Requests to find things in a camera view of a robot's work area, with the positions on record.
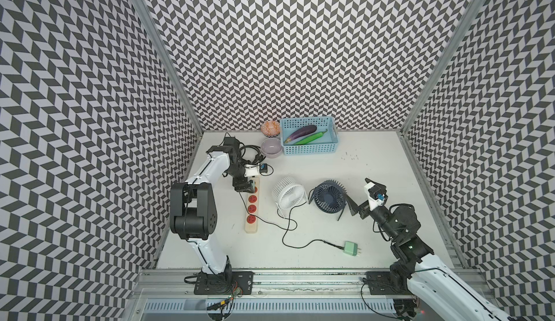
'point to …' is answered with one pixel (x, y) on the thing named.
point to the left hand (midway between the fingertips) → (247, 178)
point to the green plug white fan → (351, 248)
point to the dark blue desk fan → (329, 196)
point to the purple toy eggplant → (301, 131)
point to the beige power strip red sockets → (253, 207)
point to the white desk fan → (287, 194)
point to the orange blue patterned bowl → (270, 129)
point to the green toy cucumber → (311, 138)
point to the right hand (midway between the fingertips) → (356, 188)
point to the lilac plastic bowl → (272, 147)
